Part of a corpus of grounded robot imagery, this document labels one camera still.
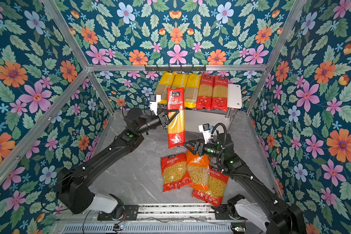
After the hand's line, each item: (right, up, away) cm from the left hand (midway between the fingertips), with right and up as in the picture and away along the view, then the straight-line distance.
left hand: (177, 110), depth 64 cm
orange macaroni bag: (+11, -33, +20) cm, 41 cm away
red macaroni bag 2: (+22, -38, +17) cm, 47 cm away
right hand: (+5, -14, +5) cm, 16 cm away
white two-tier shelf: (+29, -3, +46) cm, 54 cm away
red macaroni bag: (-3, -34, +19) cm, 39 cm away
